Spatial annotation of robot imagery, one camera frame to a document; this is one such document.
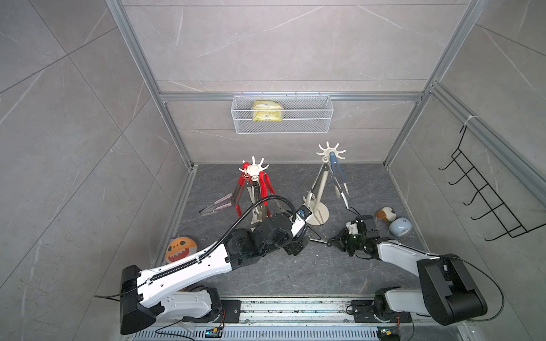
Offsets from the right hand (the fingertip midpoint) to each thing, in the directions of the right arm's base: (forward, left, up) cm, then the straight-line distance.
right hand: (329, 239), depth 89 cm
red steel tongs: (+4, +26, +31) cm, 41 cm away
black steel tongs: (+5, +9, -3) cm, 11 cm away
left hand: (-6, +13, +24) cm, 28 cm away
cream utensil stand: (+13, +2, -2) cm, 14 cm away
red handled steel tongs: (+4, +23, +28) cm, 37 cm away
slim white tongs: (0, +5, -2) cm, 5 cm away
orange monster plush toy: (-6, +60, +7) cm, 61 cm away
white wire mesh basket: (+52, +10, +27) cm, 59 cm away
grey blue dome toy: (+3, -30, +4) cm, 30 cm away
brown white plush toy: (+12, -29, 0) cm, 32 cm away
